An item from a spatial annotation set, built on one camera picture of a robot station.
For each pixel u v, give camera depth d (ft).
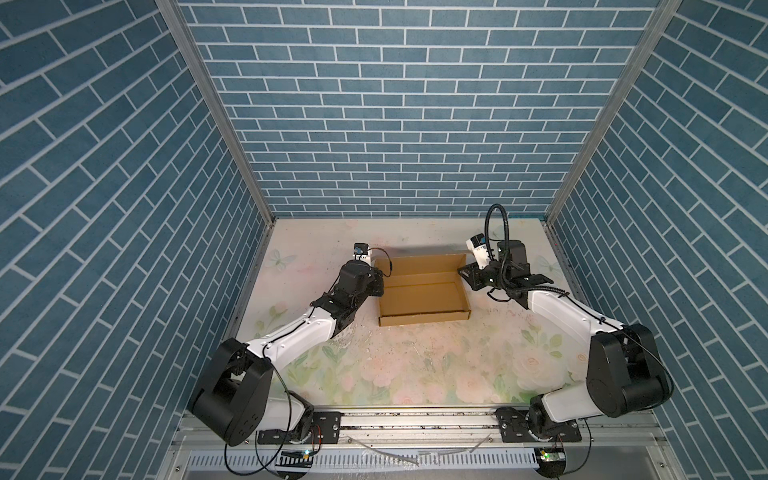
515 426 2.42
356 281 2.11
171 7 2.27
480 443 2.37
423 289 3.25
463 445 2.38
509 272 2.27
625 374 1.43
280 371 1.60
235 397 1.36
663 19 2.37
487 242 2.52
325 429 2.38
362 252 2.43
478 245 2.57
